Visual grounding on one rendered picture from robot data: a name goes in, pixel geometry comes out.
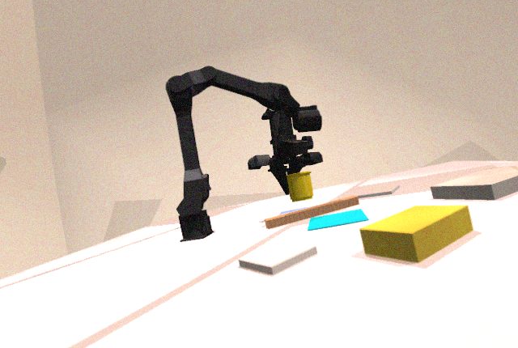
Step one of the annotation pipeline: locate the white flat slab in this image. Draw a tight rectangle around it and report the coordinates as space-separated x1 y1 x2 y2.
238 242 317 275

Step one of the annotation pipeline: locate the yellow cup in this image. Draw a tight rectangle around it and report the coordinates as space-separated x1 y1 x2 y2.
287 171 314 202

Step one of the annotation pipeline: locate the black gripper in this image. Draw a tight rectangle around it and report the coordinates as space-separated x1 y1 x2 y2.
248 131 324 195

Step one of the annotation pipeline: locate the yellow rectangular block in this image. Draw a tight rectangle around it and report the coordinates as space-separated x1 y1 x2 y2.
359 205 473 263

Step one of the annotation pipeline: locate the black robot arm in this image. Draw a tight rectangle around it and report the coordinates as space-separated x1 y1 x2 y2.
165 66 322 243

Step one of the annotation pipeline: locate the orange flat bar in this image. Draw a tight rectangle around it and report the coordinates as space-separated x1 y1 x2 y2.
265 195 360 229

